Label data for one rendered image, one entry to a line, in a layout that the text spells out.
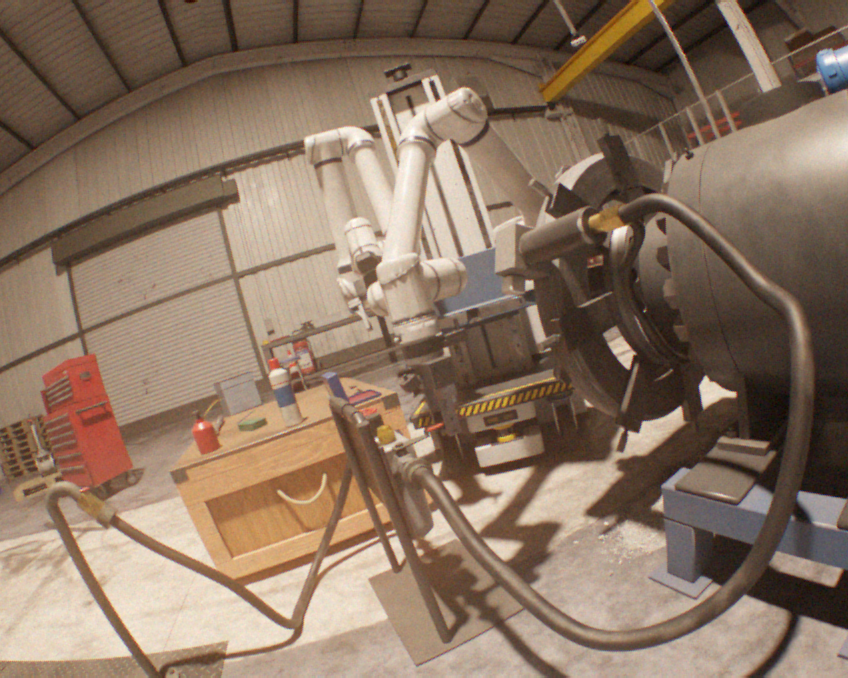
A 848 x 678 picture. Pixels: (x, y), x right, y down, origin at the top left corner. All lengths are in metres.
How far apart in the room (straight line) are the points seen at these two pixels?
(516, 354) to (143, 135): 10.51
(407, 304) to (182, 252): 9.15
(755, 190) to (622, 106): 14.29
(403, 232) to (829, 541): 1.07
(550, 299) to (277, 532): 1.11
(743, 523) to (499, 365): 1.36
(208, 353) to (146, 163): 4.83
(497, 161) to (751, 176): 0.79
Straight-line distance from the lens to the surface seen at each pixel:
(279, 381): 1.38
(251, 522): 1.47
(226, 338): 9.32
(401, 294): 0.77
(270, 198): 9.74
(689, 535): 0.91
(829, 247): 0.71
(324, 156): 1.70
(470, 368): 1.86
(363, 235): 1.27
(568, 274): 0.97
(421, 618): 1.09
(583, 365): 0.98
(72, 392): 4.04
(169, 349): 9.68
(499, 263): 0.94
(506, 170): 1.35
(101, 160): 11.60
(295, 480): 1.42
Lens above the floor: 0.71
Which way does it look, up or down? 4 degrees down
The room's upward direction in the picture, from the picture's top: 17 degrees counter-clockwise
